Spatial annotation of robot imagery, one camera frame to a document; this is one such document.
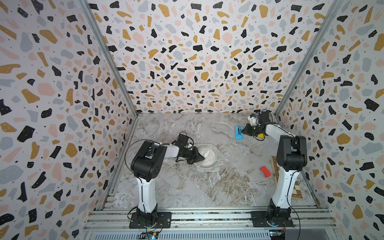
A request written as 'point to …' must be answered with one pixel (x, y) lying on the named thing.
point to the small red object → (266, 172)
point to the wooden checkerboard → (296, 193)
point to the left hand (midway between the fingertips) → (206, 158)
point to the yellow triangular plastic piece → (261, 135)
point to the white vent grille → (183, 235)
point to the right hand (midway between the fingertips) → (243, 130)
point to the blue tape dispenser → (239, 134)
